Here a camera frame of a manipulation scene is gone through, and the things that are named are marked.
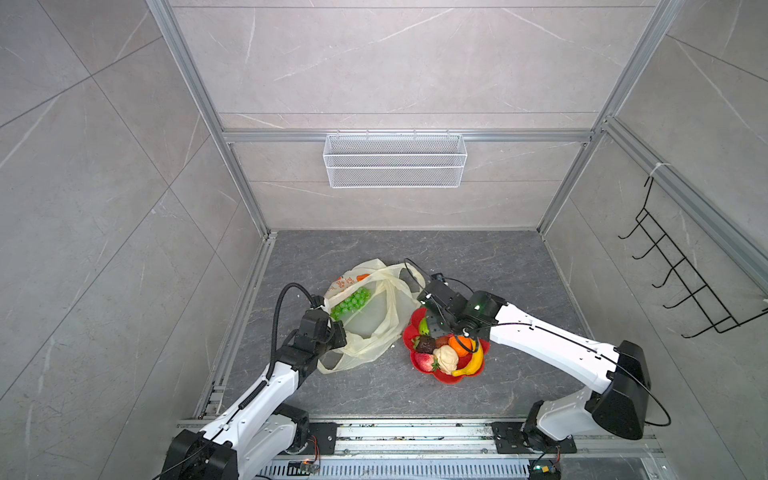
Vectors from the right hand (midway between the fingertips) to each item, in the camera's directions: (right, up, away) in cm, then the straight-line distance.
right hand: (435, 317), depth 79 cm
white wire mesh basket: (-11, +49, +21) cm, 55 cm away
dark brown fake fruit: (-2, -9, +4) cm, 10 cm away
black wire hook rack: (+54, +4, -21) cm, 58 cm away
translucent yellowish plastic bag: (-17, +1, +20) cm, 27 cm away
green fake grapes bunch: (-25, +1, +13) cm, 28 cm away
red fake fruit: (+3, -9, +9) cm, 13 cm away
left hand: (-27, -2, +6) cm, 28 cm away
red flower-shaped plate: (-5, -6, +9) cm, 12 cm away
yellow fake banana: (+11, -12, 0) cm, 17 cm away
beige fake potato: (+4, -12, +2) cm, 13 cm away
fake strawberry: (-2, -12, 0) cm, 13 cm away
